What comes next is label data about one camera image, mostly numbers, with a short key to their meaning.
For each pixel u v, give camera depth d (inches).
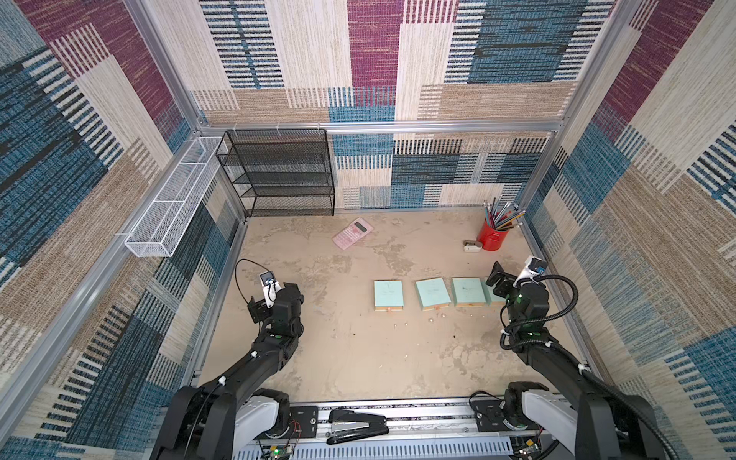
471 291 37.2
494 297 31.3
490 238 40.5
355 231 44.0
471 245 42.6
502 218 41.1
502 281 30.0
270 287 28.2
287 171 42.6
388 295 36.6
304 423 28.8
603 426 16.2
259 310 29.3
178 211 27.0
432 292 37.0
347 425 29.0
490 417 28.9
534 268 28.0
